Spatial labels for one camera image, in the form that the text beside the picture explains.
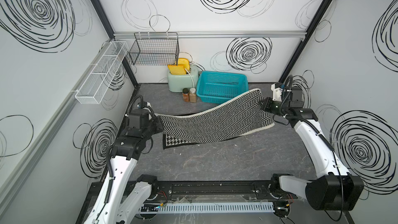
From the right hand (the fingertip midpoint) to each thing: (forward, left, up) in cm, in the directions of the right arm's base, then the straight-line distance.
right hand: (261, 102), depth 78 cm
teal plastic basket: (+33, +21, -25) cm, 47 cm away
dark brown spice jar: (+19, +42, -18) cm, 49 cm away
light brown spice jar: (+18, +37, -17) cm, 45 cm away
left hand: (-11, +50, 0) cm, 51 cm away
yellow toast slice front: (+30, +48, -4) cm, 57 cm away
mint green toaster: (+29, +45, -9) cm, 54 cm away
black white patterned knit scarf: (-2, +7, -10) cm, 12 cm away
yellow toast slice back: (+36, +44, -3) cm, 57 cm away
